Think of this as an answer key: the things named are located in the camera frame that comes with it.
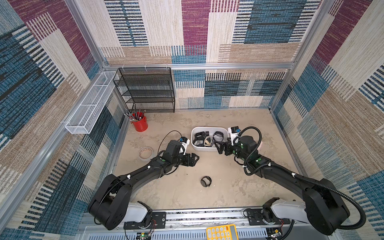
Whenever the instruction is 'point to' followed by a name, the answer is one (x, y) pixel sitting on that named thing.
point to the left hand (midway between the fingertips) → (194, 156)
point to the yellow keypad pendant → (223, 232)
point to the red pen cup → (141, 125)
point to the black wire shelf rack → (148, 88)
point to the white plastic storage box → (211, 130)
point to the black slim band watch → (206, 181)
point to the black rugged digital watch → (218, 136)
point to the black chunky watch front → (199, 139)
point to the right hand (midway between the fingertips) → (222, 142)
